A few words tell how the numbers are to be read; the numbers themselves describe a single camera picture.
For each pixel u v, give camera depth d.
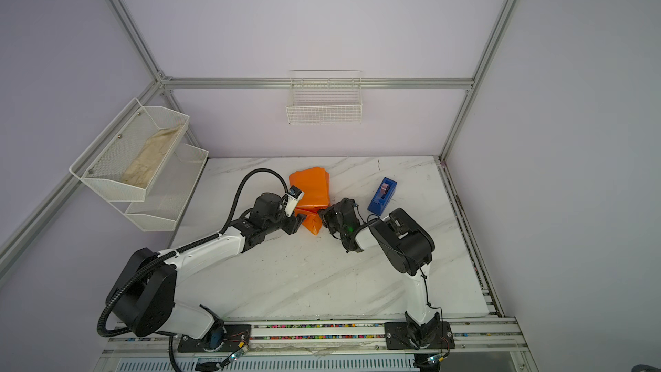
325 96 0.95
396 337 0.74
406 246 0.54
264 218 0.67
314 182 1.07
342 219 0.76
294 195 0.76
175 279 0.45
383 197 1.01
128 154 0.78
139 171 0.75
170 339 0.73
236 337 0.74
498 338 0.75
